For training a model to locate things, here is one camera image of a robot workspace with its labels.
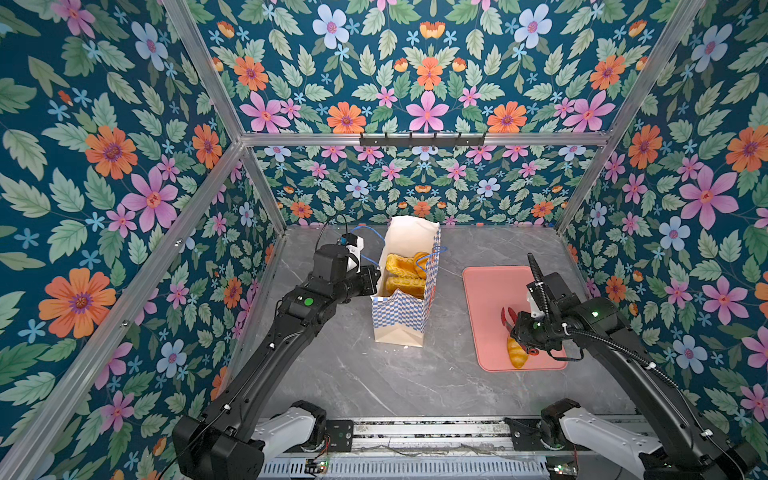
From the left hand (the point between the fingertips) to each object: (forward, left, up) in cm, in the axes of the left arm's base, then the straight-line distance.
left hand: (386, 266), depth 72 cm
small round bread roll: (+15, -10, -16) cm, 24 cm away
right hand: (-14, -31, -11) cm, 36 cm away
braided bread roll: (+12, -4, -16) cm, 20 cm away
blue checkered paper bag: (-6, -3, -16) cm, 17 cm away
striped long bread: (+7, -8, -21) cm, 23 cm away
